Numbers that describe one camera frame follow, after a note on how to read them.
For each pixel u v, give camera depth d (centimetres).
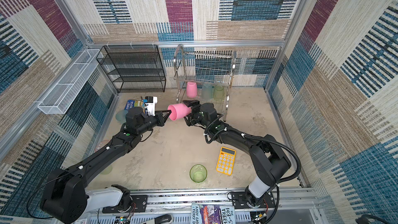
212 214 69
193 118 74
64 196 40
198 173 82
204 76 115
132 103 108
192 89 104
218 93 106
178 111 76
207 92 104
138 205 73
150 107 71
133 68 111
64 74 75
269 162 45
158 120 70
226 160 85
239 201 73
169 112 79
